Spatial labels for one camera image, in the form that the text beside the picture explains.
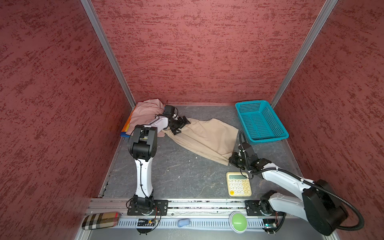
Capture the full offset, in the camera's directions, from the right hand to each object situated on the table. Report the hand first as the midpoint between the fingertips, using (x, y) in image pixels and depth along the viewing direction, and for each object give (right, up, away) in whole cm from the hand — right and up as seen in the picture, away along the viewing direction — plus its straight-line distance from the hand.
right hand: (227, 161), depth 87 cm
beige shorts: (-9, +12, +13) cm, 20 cm away
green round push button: (+1, -24, -18) cm, 30 cm away
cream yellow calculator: (+4, -10, -8) cm, 14 cm away
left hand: (-26, +19, +15) cm, 36 cm away
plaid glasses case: (-63, -22, -19) cm, 70 cm away
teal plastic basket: (+30, +23, +23) cm, 44 cm away
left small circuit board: (-43, -26, -15) cm, 53 cm away
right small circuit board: (+17, -26, -17) cm, 35 cm away
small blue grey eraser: (-25, -24, -18) cm, 39 cm away
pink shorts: (-57, +30, +19) cm, 67 cm away
